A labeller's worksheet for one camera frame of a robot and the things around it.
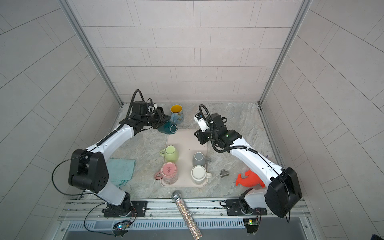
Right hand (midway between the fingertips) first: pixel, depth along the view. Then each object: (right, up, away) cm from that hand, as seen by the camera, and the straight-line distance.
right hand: (195, 133), depth 78 cm
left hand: (-12, +10, +4) cm, 16 cm away
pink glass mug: (-13, -19, -6) cm, 24 cm away
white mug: (+2, -21, -2) cm, 21 cm away
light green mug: (-13, -12, +2) cm, 18 cm away
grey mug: (+2, -14, +1) cm, 14 cm away
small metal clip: (+15, -22, +3) cm, 27 cm away
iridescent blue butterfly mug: (-13, +10, +21) cm, 27 cm away
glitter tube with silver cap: (-9, -29, -7) cm, 32 cm away
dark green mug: (-15, +3, +1) cm, 15 cm away
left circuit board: (-31, -38, -14) cm, 51 cm away
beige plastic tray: (-5, -9, +17) cm, 20 cm away
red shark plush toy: (+30, -24, 0) cm, 38 cm away
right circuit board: (+26, -41, -10) cm, 50 cm away
